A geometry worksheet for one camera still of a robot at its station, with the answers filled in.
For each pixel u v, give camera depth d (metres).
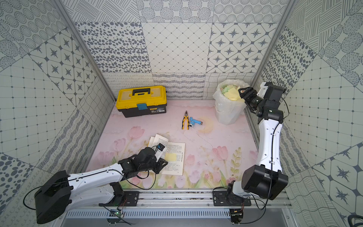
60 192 0.41
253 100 0.63
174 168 0.84
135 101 0.99
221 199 0.73
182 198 0.76
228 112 0.89
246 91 0.65
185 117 1.08
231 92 0.88
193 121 1.04
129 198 0.73
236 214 0.72
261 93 0.64
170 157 0.88
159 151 0.73
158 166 0.72
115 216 0.71
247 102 0.65
